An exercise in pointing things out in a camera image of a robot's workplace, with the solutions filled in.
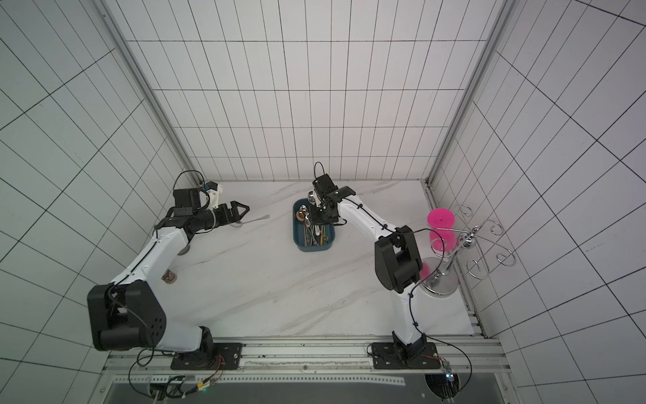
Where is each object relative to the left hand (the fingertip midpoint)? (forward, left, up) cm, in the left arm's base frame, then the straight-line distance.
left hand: (239, 214), depth 86 cm
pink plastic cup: (-11, -65, +8) cm, 66 cm away
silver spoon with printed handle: (+6, -26, +2) cm, 27 cm away
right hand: (+2, -23, -6) cm, 24 cm away
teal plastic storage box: (+4, -19, -16) cm, 25 cm away
